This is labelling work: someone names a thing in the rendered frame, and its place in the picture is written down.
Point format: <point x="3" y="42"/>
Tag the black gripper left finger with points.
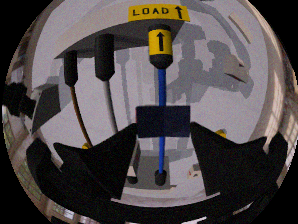
<point x="107" y="162"/>

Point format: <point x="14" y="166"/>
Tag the yellow short cylinder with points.
<point x="85" y="146"/>
<point x="221" y="133"/>

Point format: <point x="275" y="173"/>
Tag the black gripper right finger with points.
<point x="219" y="158"/>

